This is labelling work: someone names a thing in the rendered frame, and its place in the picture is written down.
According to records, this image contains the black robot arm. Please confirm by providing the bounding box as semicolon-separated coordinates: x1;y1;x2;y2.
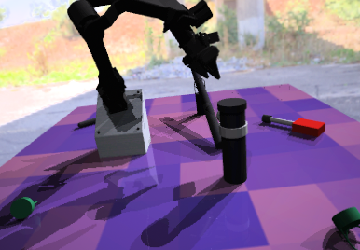
67;0;213;114

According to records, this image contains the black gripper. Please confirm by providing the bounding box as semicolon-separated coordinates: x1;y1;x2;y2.
178;32;221;79

